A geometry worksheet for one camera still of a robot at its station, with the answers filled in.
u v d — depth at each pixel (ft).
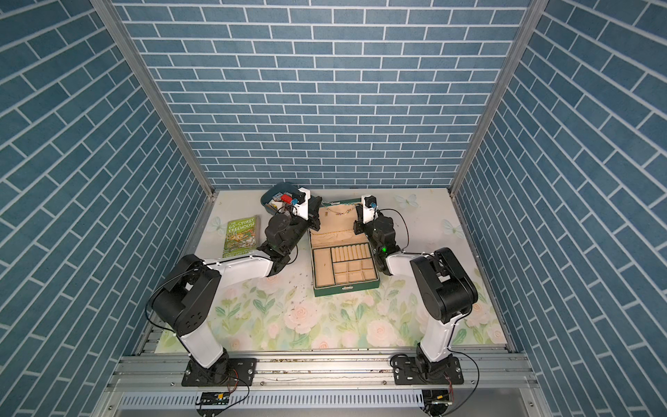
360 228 2.74
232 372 2.39
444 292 1.60
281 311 2.78
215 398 2.37
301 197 2.31
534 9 2.31
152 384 2.49
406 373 2.40
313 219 2.47
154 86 2.84
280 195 3.79
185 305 1.53
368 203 2.54
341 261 2.99
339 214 2.99
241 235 3.34
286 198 3.79
